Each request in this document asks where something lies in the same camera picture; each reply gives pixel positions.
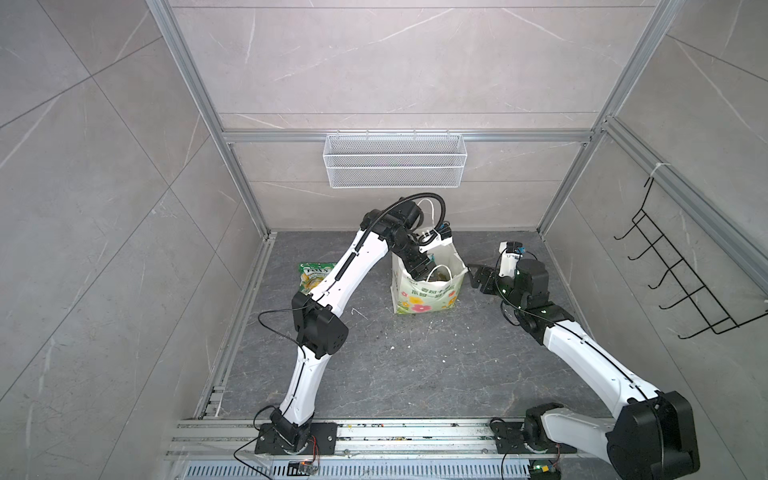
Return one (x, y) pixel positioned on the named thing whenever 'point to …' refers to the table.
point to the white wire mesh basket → (387, 161)
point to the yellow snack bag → (440, 276)
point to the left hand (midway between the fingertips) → (430, 259)
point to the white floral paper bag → (439, 291)
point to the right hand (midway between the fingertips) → (477, 264)
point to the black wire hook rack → (695, 290)
